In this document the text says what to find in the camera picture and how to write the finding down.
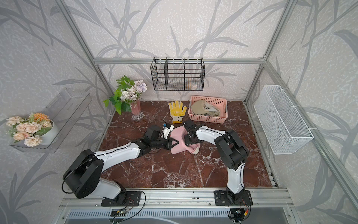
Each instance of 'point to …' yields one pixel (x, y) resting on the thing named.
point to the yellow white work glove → (177, 111)
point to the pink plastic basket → (221, 104)
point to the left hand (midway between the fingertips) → (178, 143)
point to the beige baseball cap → (203, 108)
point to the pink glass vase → (137, 115)
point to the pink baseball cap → (178, 133)
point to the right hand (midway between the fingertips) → (189, 140)
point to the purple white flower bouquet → (128, 91)
